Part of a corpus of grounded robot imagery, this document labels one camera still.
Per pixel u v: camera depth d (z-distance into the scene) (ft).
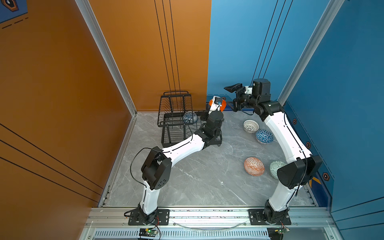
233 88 2.20
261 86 1.84
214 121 1.98
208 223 2.39
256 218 2.38
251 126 3.57
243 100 2.11
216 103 2.20
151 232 2.31
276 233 2.31
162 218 2.42
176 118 3.67
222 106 2.24
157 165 1.68
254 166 2.93
